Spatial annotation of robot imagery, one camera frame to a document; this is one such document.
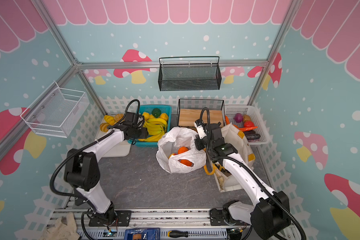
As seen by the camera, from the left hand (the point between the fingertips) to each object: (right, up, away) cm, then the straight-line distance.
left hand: (144, 135), depth 94 cm
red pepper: (+71, +7, +11) cm, 72 cm away
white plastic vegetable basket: (+64, +19, +31) cm, 74 cm away
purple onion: (+65, +12, +15) cm, 68 cm away
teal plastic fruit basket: (+12, +15, +19) cm, 26 cm away
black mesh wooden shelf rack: (+29, +16, +6) cm, 33 cm away
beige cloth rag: (-34, -45, -23) cm, 60 cm away
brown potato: (+73, +12, +18) cm, 76 cm away
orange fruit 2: (+27, -11, -27) cm, 40 cm away
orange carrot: (+68, +4, +9) cm, 69 cm away
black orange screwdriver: (+22, -45, -25) cm, 56 cm away
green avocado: (+5, +16, +16) cm, 23 cm away
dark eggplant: (+68, -1, +1) cm, 68 cm away
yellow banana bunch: (+6, +4, +10) cm, 12 cm away
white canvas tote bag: (+56, -2, -11) cm, 57 cm away
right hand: (+32, +1, -14) cm, 35 cm away
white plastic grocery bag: (+19, -2, -27) cm, 33 cm away
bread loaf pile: (-31, +10, +19) cm, 37 cm away
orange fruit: (+24, -9, +1) cm, 26 cm away
